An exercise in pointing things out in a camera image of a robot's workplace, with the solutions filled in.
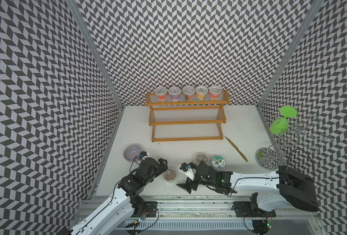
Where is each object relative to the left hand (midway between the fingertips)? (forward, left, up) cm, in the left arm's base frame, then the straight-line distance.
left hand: (161, 166), depth 81 cm
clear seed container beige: (+5, -23, -1) cm, 24 cm away
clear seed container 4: (+32, -30, +27) cm, 51 cm away
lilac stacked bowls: (+9, +20, -2) cm, 22 cm away
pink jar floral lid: (+2, -32, +1) cm, 32 cm away
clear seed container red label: (+31, 0, +27) cm, 41 cm away
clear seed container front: (-4, -5, -1) cm, 7 cm away
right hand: (-6, -11, 0) cm, 13 cm away
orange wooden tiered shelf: (+11, -18, +27) cm, 35 cm away
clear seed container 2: (+31, -15, +27) cm, 44 cm away
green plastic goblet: (+16, -65, +15) cm, 69 cm away
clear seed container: (+31, -7, +27) cm, 42 cm away
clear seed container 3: (+32, -22, +26) cm, 47 cm away
